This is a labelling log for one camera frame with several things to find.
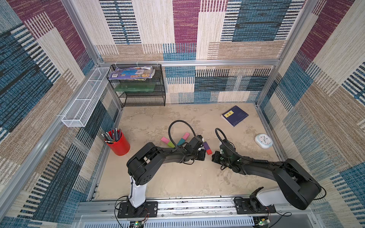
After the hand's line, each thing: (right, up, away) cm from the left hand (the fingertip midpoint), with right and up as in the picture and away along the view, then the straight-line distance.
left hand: (206, 155), depth 91 cm
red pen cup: (-54, +10, -5) cm, 55 cm away
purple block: (+1, +5, +6) cm, 7 cm away
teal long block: (-16, +8, +8) cm, 19 cm away
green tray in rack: (-42, +46, +10) cm, 63 cm away
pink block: (-13, +11, +11) cm, 20 cm away
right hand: (+5, -1, 0) cm, 5 cm away
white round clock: (+39, +8, +6) cm, 41 cm away
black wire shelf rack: (-36, +40, +28) cm, 61 cm away
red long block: (+2, +2, +3) cm, 4 cm away
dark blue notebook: (+25, +25, +21) cm, 41 cm away
